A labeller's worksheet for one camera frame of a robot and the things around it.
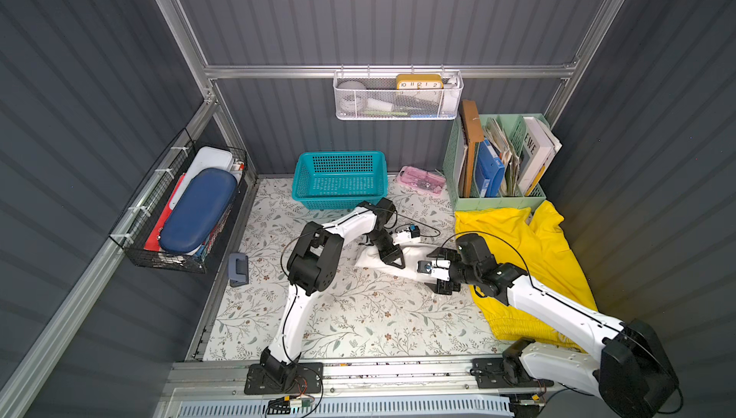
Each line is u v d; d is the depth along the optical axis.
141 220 0.63
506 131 1.02
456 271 0.71
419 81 0.87
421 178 1.20
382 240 0.84
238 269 0.91
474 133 0.87
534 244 0.96
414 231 0.87
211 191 0.69
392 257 0.85
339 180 1.19
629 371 0.40
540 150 0.94
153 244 0.65
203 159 0.78
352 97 0.83
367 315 0.84
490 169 0.98
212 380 0.75
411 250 0.89
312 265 0.59
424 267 0.70
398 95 0.90
